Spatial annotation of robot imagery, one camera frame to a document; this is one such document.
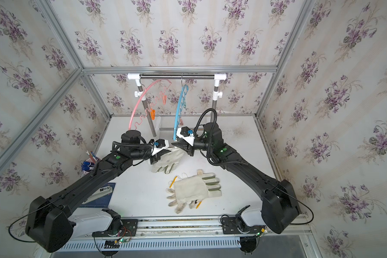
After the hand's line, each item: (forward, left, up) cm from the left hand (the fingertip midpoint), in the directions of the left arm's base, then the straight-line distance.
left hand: (170, 148), depth 75 cm
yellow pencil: (-7, -1, -22) cm, 23 cm away
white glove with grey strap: (-2, +2, -10) cm, 11 cm away
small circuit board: (-35, +27, -25) cm, 51 cm away
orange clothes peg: (+21, +11, +3) cm, 24 cm away
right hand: (0, -4, +6) cm, 7 cm away
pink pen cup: (+1, +42, -12) cm, 43 cm away
